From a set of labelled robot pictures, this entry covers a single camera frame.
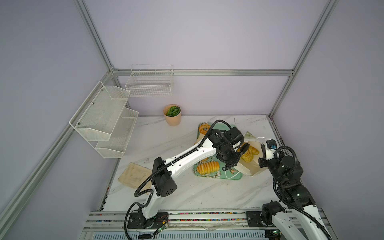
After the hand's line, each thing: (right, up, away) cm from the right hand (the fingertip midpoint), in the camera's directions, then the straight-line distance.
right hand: (263, 143), depth 70 cm
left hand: (-14, -10, +2) cm, 17 cm away
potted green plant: (-49, +18, +38) cm, 65 cm away
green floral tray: (-14, -15, +3) cm, 21 cm away
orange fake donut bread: (-26, +8, +41) cm, 50 cm away
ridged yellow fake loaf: (-26, -16, +18) cm, 35 cm away
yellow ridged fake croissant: (-3, -8, +12) cm, 15 cm away
